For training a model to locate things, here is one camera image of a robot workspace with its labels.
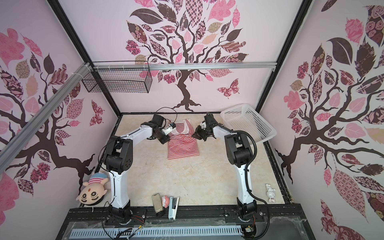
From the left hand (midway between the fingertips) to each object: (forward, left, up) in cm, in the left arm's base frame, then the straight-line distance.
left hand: (166, 138), depth 101 cm
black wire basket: (+49, +43, +14) cm, 67 cm away
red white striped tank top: (-3, -11, 0) cm, 11 cm away
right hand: (+3, -18, +3) cm, 18 cm away
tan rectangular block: (-41, 0, +1) cm, 41 cm away
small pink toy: (-40, -5, +2) cm, 41 cm away
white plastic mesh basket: (+21, -60, -1) cm, 63 cm away
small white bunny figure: (-36, -61, 0) cm, 71 cm away
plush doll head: (-36, +32, +5) cm, 48 cm away
